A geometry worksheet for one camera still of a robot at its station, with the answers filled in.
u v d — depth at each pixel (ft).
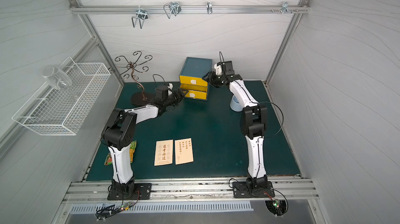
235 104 3.33
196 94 3.23
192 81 3.14
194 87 3.47
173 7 2.51
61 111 2.20
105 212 2.22
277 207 2.37
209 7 2.58
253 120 1.91
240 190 2.40
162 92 2.56
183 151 2.84
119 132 1.75
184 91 3.03
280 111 1.72
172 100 2.84
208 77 2.84
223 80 2.45
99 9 2.55
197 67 3.34
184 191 2.46
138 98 3.57
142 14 2.57
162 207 2.30
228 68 2.55
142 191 2.41
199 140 2.95
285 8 2.51
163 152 2.83
